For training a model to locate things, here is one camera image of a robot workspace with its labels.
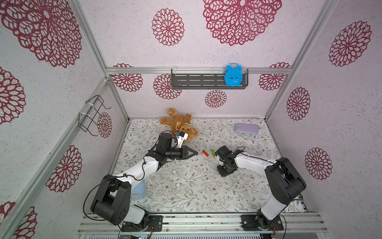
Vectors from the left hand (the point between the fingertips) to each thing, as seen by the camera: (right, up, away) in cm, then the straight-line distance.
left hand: (196, 153), depth 79 cm
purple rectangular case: (+44, +14, +31) cm, 56 cm away
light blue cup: (-30, -20, -2) cm, 36 cm away
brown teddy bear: (-10, +18, +27) cm, 34 cm away
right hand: (+16, -12, +13) cm, 24 cm away
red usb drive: (+7, -2, +21) cm, 22 cm away
